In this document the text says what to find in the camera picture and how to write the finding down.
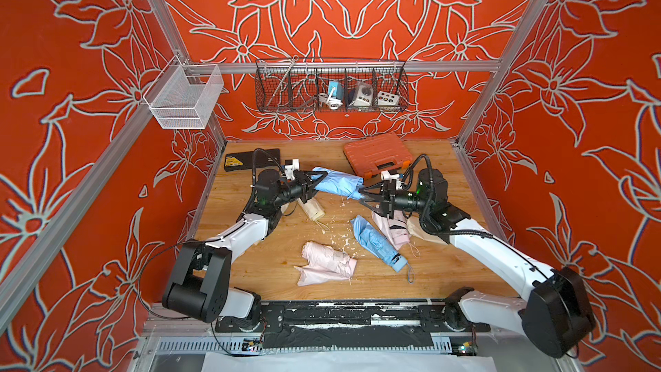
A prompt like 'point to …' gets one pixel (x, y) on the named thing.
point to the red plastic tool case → (373, 155)
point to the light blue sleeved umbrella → (338, 182)
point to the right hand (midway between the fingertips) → (357, 199)
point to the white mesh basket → (183, 96)
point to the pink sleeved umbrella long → (323, 256)
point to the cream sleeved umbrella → (315, 212)
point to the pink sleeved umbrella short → (398, 230)
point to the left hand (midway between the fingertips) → (328, 176)
